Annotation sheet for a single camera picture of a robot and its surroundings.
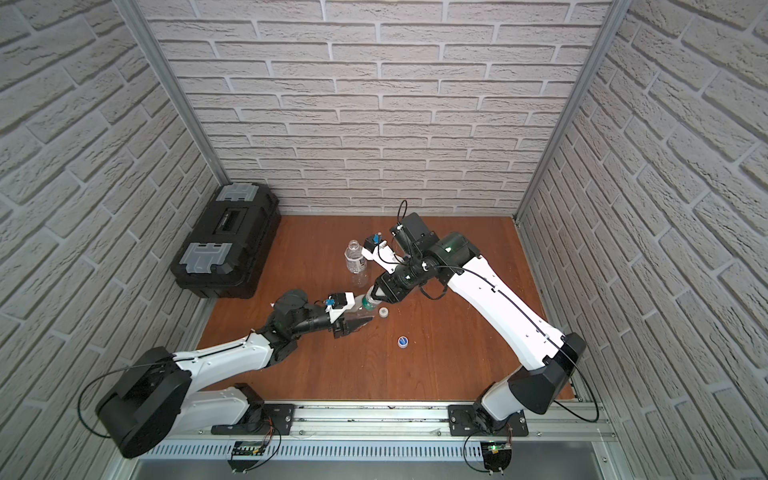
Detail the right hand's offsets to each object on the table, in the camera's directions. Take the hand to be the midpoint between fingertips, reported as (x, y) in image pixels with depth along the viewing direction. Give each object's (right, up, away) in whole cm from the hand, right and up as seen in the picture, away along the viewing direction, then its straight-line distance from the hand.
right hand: (385, 289), depth 69 cm
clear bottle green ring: (-4, -4, 0) cm, 6 cm away
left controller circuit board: (-35, -41, +3) cm, 54 cm away
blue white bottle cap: (+5, -18, +17) cm, 25 cm away
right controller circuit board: (+27, -40, +1) cm, 48 cm away
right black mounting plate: (+20, -34, +5) cm, 40 cm away
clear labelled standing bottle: (-9, +5, +19) cm, 21 cm away
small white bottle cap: (-1, -11, +23) cm, 26 cm away
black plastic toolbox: (-48, +8, +17) cm, 52 cm away
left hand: (-4, -5, +7) cm, 10 cm away
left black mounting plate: (-29, -31, +1) cm, 43 cm away
